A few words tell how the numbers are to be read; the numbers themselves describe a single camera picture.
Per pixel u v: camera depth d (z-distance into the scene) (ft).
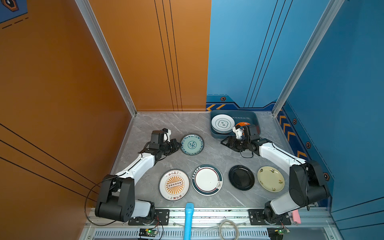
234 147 2.59
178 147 2.84
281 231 2.28
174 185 2.73
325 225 2.37
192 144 2.86
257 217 2.38
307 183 1.46
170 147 2.53
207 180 2.78
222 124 3.57
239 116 3.82
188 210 2.42
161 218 2.41
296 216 2.42
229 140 2.61
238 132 2.72
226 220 2.46
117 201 1.38
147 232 2.33
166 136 2.40
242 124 3.57
